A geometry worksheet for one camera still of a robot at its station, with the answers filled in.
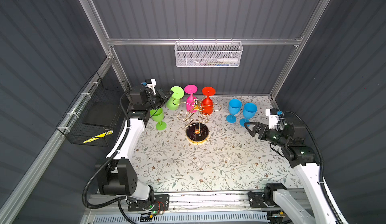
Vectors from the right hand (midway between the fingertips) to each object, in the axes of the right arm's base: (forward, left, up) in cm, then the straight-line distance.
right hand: (252, 126), depth 70 cm
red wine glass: (+19, +20, -4) cm, 29 cm away
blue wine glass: (+19, -6, -12) cm, 23 cm away
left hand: (+17, +38, +8) cm, 42 cm away
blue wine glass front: (+25, +2, -13) cm, 28 cm away
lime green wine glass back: (+15, +39, +3) cm, 42 cm away
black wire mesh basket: (+7, +77, +4) cm, 77 cm away
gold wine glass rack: (+13, +26, -24) cm, 38 cm away
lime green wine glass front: (+16, +50, -10) cm, 53 cm away
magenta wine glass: (+23, +30, +4) cm, 38 cm away
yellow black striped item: (-7, +68, +4) cm, 68 cm away
